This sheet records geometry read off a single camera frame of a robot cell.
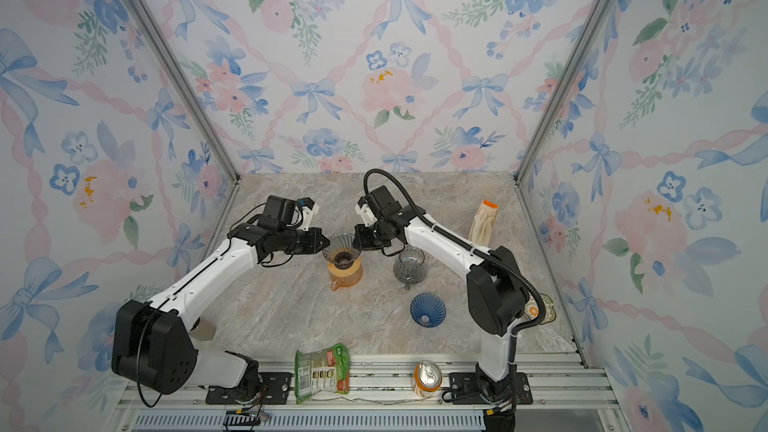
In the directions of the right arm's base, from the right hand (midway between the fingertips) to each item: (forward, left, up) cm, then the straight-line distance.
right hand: (353, 243), depth 85 cm
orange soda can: (-33, -19, -3) cm, 38 cm away
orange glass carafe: (-8, +2, -5) cm, 10 cm away
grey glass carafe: (-5, -16, -8) cm, 19 cm away
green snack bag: (-30, +5, -11) cm, 33 cm away
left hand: (0, +7, +2) cm, 7 cm away
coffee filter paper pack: (+11, -40, -9) cm, 43 cm away
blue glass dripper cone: (-14, -22, -13) cm, 29 cm away
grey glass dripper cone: (-1, +4, -2) cm, 4 cm away
